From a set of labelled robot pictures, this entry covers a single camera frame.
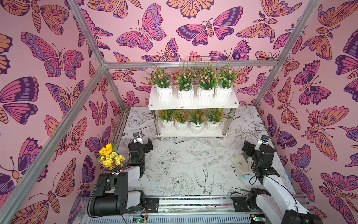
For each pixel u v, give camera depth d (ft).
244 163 2.92
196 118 2.83
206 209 2.40
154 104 2.48
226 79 2.11
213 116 2.80
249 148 2.49
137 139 2.53
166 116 2.92
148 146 2.82
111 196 1.41
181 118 2.87
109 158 2.18
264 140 2.34
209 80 2.13
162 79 2.24
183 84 2.14
